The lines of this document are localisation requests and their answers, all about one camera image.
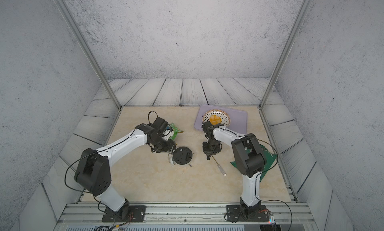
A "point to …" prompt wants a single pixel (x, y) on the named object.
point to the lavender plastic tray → (238, 117)
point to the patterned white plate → (217, 116)
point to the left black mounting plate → (137, 214)
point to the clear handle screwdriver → (221, 169)
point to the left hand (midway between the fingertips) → (175, 151)
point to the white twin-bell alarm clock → (182, 156)
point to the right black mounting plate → (258, 213)
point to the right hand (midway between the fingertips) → (208, 153)
